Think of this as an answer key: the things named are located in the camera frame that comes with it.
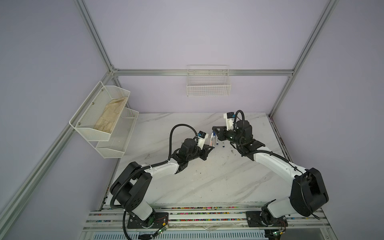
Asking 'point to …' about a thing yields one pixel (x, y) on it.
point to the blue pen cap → (214, 133)
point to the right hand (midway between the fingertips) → (212, 127)
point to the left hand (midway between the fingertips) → (211, 147)
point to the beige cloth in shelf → (110, 114)
